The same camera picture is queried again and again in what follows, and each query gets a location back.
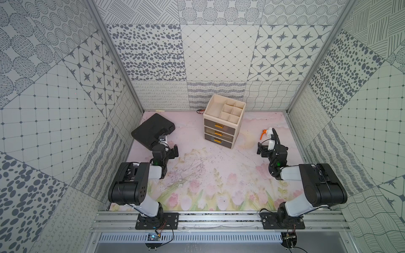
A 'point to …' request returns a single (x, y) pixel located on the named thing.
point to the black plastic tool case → (148, 132)
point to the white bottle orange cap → (269, 132)
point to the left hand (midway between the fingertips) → (172, 145)
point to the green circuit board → (153, 236)
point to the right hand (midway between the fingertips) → (267, 144)
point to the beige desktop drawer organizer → (222, 117)
